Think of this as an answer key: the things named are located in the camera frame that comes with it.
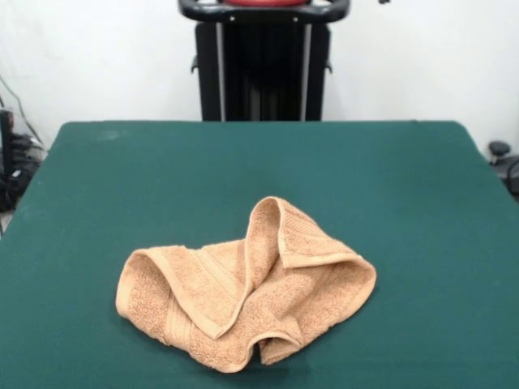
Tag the tan terry towel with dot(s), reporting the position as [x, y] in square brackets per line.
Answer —
[280, 300]

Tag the dark green table cloth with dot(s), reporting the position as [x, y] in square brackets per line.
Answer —
[121, 194]

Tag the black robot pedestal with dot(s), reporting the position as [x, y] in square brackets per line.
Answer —
[263, 69]

